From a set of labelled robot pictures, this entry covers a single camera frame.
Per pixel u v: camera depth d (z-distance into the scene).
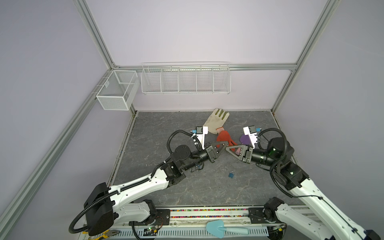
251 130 0.57
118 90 1.01
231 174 0.88
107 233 0.69
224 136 1.04
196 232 0.71
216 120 1.15
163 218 0.73
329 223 0.42
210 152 0.54
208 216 0.75
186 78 0.98
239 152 0.56
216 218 0.75
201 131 0.57
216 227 0.70
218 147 0.59
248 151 0.54
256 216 0.72
